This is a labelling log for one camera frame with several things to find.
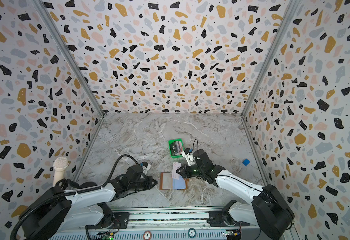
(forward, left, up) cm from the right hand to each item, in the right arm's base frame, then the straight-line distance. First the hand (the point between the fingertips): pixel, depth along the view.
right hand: (176, 169), depth 79 cm
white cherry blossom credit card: (-1, +1, -4) cm, 4 cm away
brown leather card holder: (-3, +6, -11) cm, 13 cm away
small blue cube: (+11, -43, -12) cm, 46 cm away
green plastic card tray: (+24, +6, -10) cm, 26 cm away
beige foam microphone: (-7, +46, +19) cm, 50 cm away
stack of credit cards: (+19, +1, -9) cm, 21 cm away
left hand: (-3, +9, -8) cm, 12 cm away
